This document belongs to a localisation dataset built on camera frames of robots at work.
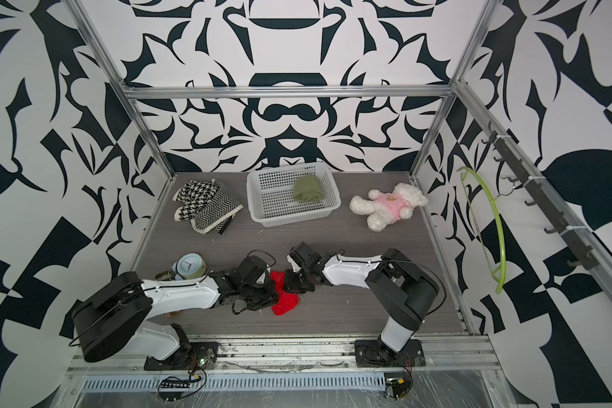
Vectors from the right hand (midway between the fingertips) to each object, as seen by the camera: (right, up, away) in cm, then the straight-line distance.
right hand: (282, 286), depth 86 cm
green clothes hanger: (+57, +10, -19) cm, 61 cm away
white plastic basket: (-2, +31, +25) cm, 40 cm away
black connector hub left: (-29, -23, -13) cm, 39 cm away
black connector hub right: (+34, -23, -15) cm, 43 cm away
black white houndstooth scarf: (-29, +27, +10) cm, 40 cm away
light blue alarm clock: (-32, +7, +2) cm, 33 cm away
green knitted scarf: (+8, +33, +19) cm, 39 cm away
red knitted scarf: (+2, -2, -7) cm, 8 cm away
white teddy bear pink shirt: (+38, +25, +12) cm, 47 cm away
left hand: (0, -2, -2) cm, 3 cm away
